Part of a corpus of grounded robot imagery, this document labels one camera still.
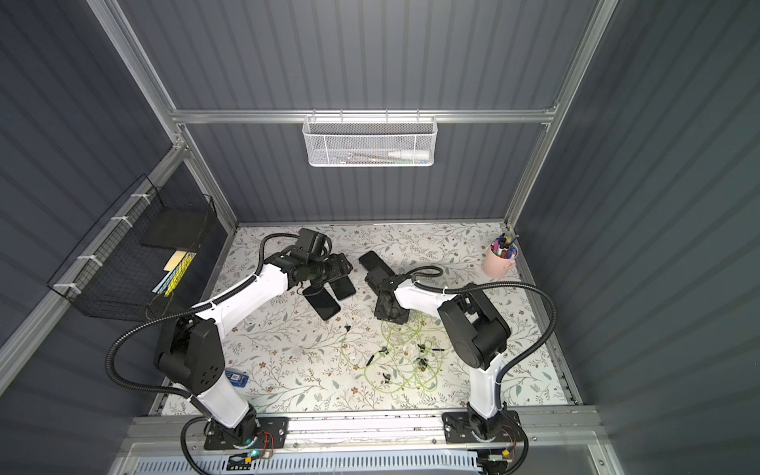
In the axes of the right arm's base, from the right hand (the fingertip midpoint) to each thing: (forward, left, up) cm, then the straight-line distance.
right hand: (389, 315), depth 94 cm
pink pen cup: (+16, -36, +10) cm, 41 cm away
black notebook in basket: (+11, +57, +30) cm, 65 cm away
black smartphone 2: (+22, +7, 0) cm, 23 cm away
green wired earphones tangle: (-13, -5, -1) cm, 14 cm away
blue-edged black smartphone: (+3, +21, +1) cm, 21 cm away
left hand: (+6, +12, +15) cm, 20 cm away
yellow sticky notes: (+2, +56, +26) cm, 62 cm away
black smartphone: (+11, +16, 0) cm, 19 cm away
